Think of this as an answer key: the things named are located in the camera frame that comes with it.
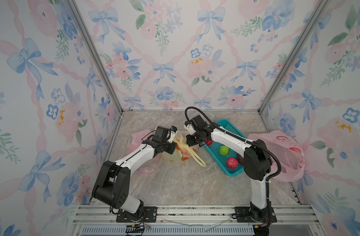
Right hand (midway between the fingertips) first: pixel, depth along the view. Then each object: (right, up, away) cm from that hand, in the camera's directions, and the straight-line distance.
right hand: (187, 141), depth 91 cm
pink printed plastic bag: (+55, -5, -13) cm, 56 cm away
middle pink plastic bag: (-29, +2, -8) cm, 30 cm away
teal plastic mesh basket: (+18, -7, +6) cm, 20 cm away
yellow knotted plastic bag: (-3, -6, -2) cm, 7 cm away
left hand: (-8, -1, -2) cm, 8 cm away
